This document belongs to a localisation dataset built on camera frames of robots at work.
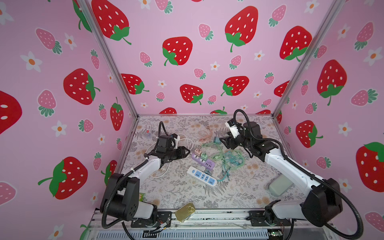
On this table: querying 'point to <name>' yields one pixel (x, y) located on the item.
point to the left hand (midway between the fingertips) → (187, 151)
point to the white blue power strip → (202, 176)
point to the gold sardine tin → (184, 212)
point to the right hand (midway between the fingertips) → (223, 135)
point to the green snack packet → (141, 196)
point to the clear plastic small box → (148, 128)
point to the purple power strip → (208, 163)
